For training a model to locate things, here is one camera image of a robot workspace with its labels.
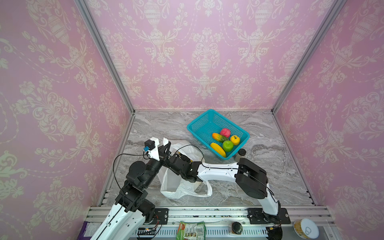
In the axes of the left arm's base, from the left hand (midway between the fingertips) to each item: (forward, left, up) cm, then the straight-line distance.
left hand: (171, 144), depth 66 cm
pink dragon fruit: (+25, -31, -23) cm, 46 cm away
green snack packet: (-29, -10, -28) cm, 42 cm away
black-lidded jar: (-28, -31, -26) cm, 49 cm away
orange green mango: (+22, -27, -26) cm, 43 cm away
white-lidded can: (-28, -61, -23) cm, 71 cm away
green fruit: (+15, -31, -23) cm, 42 cm away
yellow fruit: (+20, -37, -24) cm, 48 cm away
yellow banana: (+12, -26, -25) cm, 38 cm away
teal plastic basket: (+38, -23, -28) cm, 53 cm away
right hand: (+5, 0, -23) cm, 23 cm away
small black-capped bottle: (+8, -38, -19) cm, 43 cm away
